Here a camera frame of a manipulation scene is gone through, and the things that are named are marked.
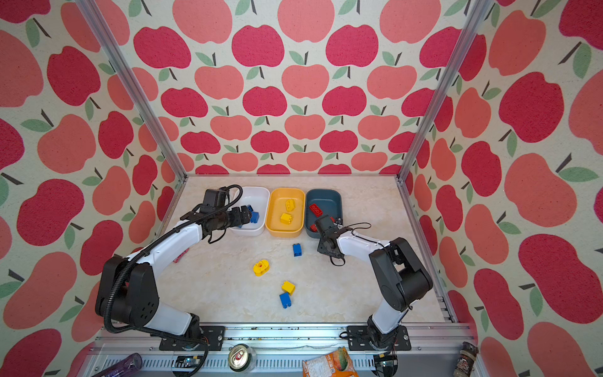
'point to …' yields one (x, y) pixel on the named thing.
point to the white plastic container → (257, 197)
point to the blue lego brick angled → (250, 208)
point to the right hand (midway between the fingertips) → (331, 247)
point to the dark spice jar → (465, 362)
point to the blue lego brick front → (285, 300)
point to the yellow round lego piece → (261, 268)
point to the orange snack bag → (337, 364)
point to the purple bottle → (128, 367)
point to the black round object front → (386, 364)
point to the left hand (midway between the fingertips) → (246, 216)
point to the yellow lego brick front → (288, 287)
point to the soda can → (241, 357)
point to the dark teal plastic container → (319, 203)
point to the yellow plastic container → (285, 212)
